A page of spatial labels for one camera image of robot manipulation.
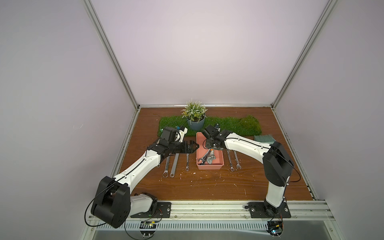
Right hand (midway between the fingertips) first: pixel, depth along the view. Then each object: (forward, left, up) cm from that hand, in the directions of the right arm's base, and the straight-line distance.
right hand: (210, 141), depth 90 cm
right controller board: (-41, -31, -10) cm, 53 cm away
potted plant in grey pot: (+16, +10, +9) cm, 21 cm away
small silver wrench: (-14, +14, -8) cm, 22 cm away
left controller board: (-43, +32, -10) cm, 54 cm away
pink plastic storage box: (-3, +6, -8) cm, 10 cm away
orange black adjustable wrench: (-9, +4, -7) cm, 12 cm away
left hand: (-7, +9, +7) cm, 13 cm away
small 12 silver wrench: (-13, -13, -9) cm, 21 cm away
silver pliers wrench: (-10, 0, -2) cm, 10 cm away
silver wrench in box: (-25, +22, +22) cm, 40 cm away
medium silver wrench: (-18, +27, -7) cm, 33 cm away
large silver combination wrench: (-18, +22, -7) cm, 29 cm away
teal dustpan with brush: (+8, -40, -9) cm, 42 cm away
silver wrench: (-12, -17, -8) cm, 22 cm away
